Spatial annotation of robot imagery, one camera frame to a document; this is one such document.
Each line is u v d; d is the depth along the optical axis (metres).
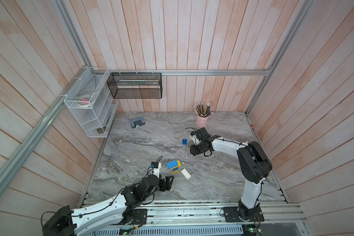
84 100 0.72
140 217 0.73
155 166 0.71
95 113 0.74
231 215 0.73
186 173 0.86
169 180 0.72
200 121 1.06
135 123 1.11
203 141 0.80
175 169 0.84
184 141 1.01
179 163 0.82
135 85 1.01
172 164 0.80
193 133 0.89
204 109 1.07
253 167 0.50
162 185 0.70
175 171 0.88
